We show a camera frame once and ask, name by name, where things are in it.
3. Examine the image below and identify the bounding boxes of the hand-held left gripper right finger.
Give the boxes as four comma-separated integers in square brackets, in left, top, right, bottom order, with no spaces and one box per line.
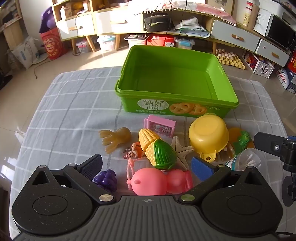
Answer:
[177,156,267,205]

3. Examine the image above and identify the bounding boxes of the white and red cardboard box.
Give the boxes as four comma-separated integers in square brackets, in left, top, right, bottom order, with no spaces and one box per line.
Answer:
[243,51,276,79]

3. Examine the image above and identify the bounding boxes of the orange and green toy vegetable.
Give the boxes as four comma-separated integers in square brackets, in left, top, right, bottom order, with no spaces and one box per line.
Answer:
[228,127,255,156]

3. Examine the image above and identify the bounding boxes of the pink toy milk carton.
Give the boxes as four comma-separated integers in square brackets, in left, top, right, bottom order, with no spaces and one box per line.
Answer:
[144,114,176,138]

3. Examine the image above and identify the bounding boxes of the purple toy grapes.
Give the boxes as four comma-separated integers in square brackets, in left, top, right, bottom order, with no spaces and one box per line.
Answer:
[92,169,117,192]

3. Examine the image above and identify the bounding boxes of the small cardboard box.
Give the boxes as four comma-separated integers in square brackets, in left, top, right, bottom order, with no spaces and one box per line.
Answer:
[60,6,73,19]

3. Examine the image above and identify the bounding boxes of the small grey cabinet drawer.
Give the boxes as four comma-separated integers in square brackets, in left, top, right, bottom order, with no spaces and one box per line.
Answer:
[255,38,291,68]

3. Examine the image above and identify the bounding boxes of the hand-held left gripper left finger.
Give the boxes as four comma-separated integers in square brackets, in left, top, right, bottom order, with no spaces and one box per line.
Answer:
[30,154,117,205]

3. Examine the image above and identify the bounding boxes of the wide grey cabinet drawer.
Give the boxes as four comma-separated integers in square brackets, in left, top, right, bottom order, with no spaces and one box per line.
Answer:
[210,20,261,53]

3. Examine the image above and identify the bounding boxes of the yellow egg tray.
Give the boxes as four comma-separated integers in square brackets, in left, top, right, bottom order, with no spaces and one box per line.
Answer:
[216,48,246,70]

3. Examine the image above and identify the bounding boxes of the toy corn cob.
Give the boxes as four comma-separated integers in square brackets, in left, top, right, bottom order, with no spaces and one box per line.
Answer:
[138,128,178,170]

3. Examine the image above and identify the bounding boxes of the clear storage box with tools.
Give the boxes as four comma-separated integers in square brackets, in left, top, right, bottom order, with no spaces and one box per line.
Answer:
[124,34,149,48]

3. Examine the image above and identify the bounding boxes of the small clear storage box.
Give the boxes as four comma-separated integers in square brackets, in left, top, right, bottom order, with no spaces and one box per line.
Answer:
[76,38,93,53]

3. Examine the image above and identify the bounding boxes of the purple soft toy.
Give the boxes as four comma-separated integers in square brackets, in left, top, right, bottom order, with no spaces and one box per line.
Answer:
[39,6,55,34]

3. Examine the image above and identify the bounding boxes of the wide white cabinet drawer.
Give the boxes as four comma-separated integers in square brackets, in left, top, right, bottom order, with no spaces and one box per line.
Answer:
[95,10,143,35]

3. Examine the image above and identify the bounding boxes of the lace-trimmed pink cloth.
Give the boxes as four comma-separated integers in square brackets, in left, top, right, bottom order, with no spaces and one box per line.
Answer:
[141,1,238,26]

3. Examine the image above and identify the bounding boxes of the clear storage box pink contents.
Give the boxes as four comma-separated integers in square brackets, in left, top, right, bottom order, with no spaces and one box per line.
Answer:
[174,38,196,50]

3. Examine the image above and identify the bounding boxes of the red paper bag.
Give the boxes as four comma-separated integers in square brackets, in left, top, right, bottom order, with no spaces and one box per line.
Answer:
[40,28,68,61]

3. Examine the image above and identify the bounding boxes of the wooden media cabinet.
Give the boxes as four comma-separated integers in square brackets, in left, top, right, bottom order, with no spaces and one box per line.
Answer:
[50,0,292,68]

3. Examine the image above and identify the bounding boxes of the tall printed canister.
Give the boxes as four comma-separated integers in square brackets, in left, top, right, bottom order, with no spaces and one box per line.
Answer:
[243,1,255,27]

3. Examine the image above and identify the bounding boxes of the yellow plastic bowl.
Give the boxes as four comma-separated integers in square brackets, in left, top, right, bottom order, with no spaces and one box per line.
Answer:
[188,113,229,162]

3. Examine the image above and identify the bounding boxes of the black microwave oven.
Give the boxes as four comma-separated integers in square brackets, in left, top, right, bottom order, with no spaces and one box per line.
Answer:
[265,13,296,52]

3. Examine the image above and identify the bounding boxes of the wooden shelf unit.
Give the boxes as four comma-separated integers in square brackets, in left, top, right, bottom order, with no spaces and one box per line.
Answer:
[0,0,24,49]

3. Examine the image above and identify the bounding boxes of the pile of papers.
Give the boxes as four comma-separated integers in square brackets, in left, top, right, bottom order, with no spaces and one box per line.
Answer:
[172,17,211,38]

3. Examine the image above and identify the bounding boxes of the beige toy starfish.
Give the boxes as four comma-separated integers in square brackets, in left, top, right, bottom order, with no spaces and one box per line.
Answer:
[171,136,196,171]

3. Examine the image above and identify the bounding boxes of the small figure keychain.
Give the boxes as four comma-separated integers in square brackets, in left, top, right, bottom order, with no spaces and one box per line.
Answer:
[122,142,145,160]

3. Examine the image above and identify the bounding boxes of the black bag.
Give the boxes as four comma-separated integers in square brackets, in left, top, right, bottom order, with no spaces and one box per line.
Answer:
[144,14,172,33]

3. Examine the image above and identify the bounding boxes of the pink pig toy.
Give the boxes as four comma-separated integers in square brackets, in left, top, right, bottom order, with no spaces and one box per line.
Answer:
[126,158,194,197]

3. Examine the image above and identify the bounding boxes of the red storage box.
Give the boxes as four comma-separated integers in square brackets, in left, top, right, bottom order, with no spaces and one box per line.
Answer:
[146,34,175,48]

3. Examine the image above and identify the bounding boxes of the white plastic bag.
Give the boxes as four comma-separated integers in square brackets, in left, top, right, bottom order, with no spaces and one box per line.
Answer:
[10,36,39,70]

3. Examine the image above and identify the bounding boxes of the blue and white carton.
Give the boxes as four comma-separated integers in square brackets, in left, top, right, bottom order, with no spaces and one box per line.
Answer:
[275,67,296,91]

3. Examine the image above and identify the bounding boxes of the green plastic box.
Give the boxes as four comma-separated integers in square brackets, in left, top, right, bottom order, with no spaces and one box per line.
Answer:
[115,45,239,119]

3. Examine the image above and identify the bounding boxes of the white storage box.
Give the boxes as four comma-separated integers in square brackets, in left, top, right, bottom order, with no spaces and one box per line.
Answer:
[97,35,116,52]

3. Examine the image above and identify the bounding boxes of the grey checked tablecloth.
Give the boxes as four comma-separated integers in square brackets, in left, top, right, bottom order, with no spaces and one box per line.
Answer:
[9,66,288,241]

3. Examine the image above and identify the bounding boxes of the clear cotton swab jar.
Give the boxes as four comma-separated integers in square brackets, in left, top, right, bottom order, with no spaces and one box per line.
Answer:
[225,148,263,172]

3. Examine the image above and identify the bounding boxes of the red gift box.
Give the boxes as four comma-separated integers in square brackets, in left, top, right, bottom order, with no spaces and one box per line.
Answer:
[287,52,296,75]

